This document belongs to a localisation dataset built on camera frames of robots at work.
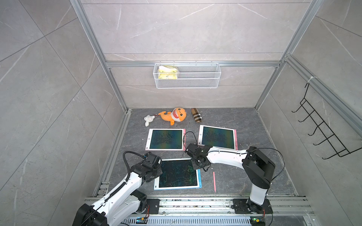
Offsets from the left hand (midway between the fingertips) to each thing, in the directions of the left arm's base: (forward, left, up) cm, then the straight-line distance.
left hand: (160, 169), depth 85 cm
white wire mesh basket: (+58, -17, +27) cm, 66 cm away
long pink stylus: (-8, -33, -2) cm, 34 cm away
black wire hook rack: (-4, -83, +30) cm, 88 cm away
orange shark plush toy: (+39, -12, +5) cm, 41 cm away
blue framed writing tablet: (-3, -11, -2) cm, 12 cm away
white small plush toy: (+39, +12, +2) cm, 41 cm away
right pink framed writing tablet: (+23, -40, -2) cm, 46 cm away
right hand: (+3, -23, -3) cm, 24 cm away
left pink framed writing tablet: (+22, -2, -2) cm, 23 cm away
